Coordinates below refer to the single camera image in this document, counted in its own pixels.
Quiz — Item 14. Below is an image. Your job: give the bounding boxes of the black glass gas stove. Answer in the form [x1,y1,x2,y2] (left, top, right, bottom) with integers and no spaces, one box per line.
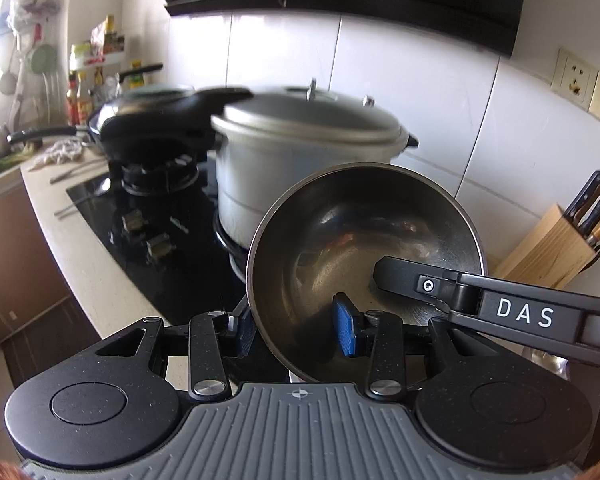
[65,154,293,327]

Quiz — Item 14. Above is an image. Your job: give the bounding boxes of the white condiment wall shelf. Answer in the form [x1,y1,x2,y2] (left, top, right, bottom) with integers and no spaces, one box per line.
[69,14,127,72]

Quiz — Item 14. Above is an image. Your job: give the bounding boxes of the black wok with lid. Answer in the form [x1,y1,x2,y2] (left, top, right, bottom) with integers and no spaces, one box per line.
[86,83,202,157]

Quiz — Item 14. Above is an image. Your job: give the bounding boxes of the crumpled white cloth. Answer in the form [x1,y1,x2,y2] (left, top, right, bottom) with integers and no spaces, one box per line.
[32,139,87,169]

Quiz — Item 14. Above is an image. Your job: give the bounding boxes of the black pan handle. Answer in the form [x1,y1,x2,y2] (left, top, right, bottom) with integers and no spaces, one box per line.
[7,126,79,144]

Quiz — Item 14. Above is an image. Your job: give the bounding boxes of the hanging plastic bags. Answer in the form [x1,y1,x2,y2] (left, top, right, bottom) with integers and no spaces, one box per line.
[0,0,62,37]

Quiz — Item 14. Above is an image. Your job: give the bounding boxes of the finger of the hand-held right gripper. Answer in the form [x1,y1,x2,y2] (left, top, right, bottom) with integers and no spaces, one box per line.
[373,255,482,314]

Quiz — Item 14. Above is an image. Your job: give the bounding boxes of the aluminium pressure cooker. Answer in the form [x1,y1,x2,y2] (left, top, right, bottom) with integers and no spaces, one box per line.
[102,78,421,261]

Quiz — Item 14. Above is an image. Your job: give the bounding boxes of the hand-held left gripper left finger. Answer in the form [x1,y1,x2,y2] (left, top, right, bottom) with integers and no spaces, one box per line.
[96,294,255,403]

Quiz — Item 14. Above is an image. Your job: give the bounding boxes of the red label sauce bottle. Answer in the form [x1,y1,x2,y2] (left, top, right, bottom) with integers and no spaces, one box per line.
[77,72,95,126]
[65,74,81,127]

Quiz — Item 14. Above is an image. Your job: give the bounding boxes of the black riveted handle knife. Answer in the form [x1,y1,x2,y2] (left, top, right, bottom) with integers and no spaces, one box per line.
[562,170,600,222]

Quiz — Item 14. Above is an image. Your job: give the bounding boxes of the metal stove knob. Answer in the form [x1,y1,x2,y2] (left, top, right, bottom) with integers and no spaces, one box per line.
[122,209,147,234]
[146,233,174,261]

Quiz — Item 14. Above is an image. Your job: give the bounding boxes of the wooden knife block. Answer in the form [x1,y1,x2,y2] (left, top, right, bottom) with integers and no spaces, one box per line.
[492,203,599,291]

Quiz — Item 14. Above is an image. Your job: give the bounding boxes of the green hanging strainer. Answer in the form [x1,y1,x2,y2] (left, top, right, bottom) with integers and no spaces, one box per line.
[29,43,59,77]

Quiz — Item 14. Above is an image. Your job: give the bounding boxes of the stainless steel bowl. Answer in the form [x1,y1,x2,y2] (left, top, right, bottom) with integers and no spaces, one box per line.
[246,162,487,384]

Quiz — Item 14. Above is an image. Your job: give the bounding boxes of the hanging metal ladle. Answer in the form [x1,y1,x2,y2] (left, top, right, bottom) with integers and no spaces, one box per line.
[0,35,19,96]

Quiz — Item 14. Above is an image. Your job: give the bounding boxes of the brown kitchen cabinet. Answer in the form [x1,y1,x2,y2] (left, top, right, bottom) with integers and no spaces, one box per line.
[0,176,101,391]

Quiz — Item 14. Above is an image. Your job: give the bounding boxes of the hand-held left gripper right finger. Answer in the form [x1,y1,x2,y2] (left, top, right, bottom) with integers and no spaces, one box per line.
[331,292,475,403]

